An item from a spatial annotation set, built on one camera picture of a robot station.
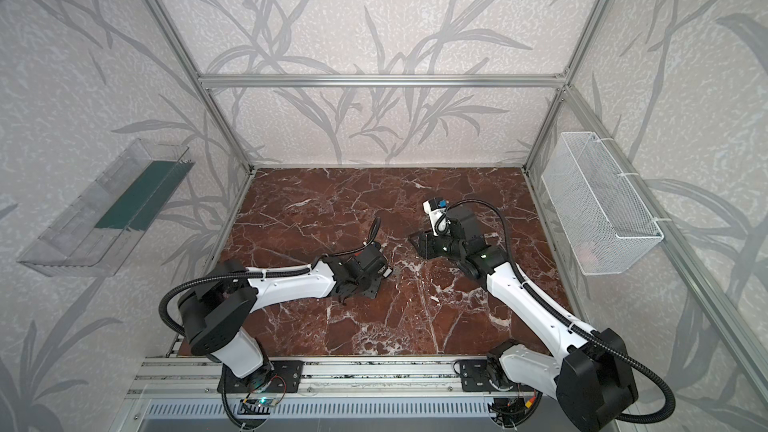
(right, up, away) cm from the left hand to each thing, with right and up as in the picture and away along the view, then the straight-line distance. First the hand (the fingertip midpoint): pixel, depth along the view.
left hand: (378, 274), depth 89 cm
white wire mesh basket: (+50, +18, -28) cm, 60 cm away
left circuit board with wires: (-26, -25, -19) cm, 41 cm away
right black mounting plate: (+25, -21, -16) cm, 37 cm away
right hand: (+11, +15, -9) cm, 21 cm away
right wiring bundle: (+34, -28, -18) cm, 48 cm away
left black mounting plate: (-23, -21, -16) cm, 35 cm away
